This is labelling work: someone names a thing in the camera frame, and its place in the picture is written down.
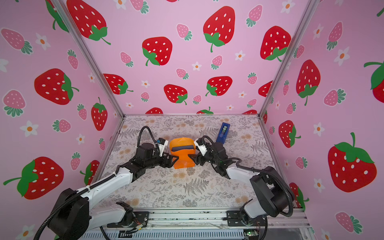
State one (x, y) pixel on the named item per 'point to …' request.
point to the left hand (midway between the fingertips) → (174, 155)
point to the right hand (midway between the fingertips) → (191, 151)
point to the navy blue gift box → (182, 147)
